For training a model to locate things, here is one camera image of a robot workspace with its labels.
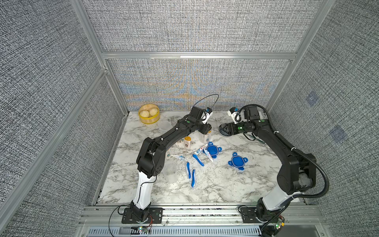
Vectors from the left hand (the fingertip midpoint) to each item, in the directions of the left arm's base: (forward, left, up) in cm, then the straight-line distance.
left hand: (210, 123), depth 92 cm
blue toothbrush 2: (-28, +12, -15) cm, 34 cm away
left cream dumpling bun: (+20, +46, -10) cm, 51 cm away
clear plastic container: (-4, +4, -10) cm, 11 cm away
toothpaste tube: (-14, +21, -16) cm, 30 cm away
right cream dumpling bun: (+23, +40, -11) cm, 47 cm away
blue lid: (-10, -2, -15) cm, 18 cm away
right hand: (-4, -9, +4) cm, 10 cm away
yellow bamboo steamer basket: (+16, +41, -12) cm, 46 cm away
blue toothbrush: (-21, +15, -15) cm, 30 cm away
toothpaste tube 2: (-10, +7, -15) cm, 19 cm away
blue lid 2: (-19, -16, -15) cm, 29 cm away
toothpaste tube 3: (-13, +2, -15) cm, 20 cm away
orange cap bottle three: (-8, +15, -7) cm, 18 cm away
